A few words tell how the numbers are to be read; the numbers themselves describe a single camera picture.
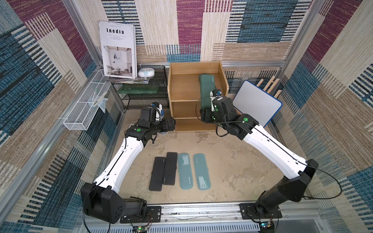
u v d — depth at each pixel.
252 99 0.96
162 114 0.91
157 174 0.85
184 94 0.94
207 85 0.71
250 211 0.73
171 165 0.89
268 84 0.90
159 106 0.71
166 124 0.69
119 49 0.78
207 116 0.64
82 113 0.92
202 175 0.85
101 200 0.38
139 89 0.98
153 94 0.94
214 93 0.62
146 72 0.88
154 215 0.73
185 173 0.88
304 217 0.73
